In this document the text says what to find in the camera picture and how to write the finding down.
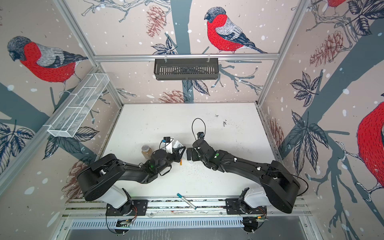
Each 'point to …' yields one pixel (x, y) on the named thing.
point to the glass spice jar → (146, 151)
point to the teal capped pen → (186, 201)
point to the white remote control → (177, 144)
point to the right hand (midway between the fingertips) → (192, 152)
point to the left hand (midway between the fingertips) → (184, 149)
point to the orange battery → (181, 162)
